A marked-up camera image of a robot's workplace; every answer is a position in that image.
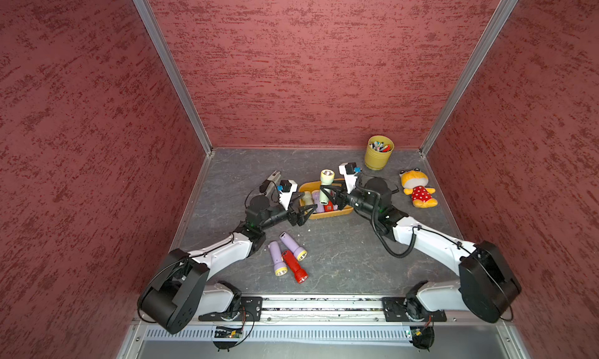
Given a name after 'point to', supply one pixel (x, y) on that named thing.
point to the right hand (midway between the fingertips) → (323, 188)
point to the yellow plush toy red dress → (414, 183)
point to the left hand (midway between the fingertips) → (309, 203)
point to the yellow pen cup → (378, 152)
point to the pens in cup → (380, 147)
